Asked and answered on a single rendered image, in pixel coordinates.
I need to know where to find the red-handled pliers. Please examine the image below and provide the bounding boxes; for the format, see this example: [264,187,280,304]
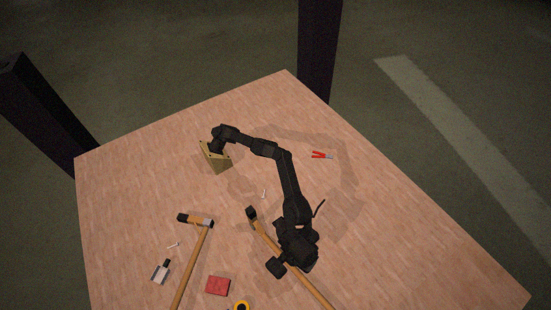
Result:
[312,151,333,159]

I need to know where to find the red flat block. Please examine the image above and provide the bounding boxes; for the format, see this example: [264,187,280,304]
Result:
[205,275,231,297]

